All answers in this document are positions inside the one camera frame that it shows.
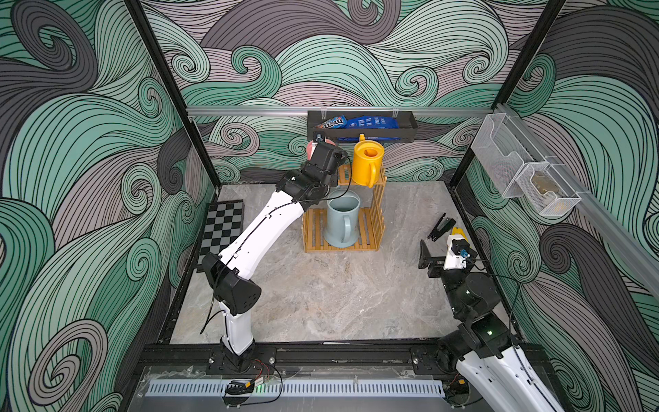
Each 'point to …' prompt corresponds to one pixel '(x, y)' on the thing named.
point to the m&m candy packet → (337, 122)
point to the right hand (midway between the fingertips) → (444, 242)
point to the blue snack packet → (367, 122)
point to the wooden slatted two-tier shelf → (371, 221)
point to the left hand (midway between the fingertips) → (322, 162)
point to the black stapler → (444, 225)
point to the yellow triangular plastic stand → (459, 231)
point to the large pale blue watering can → (341, 229)
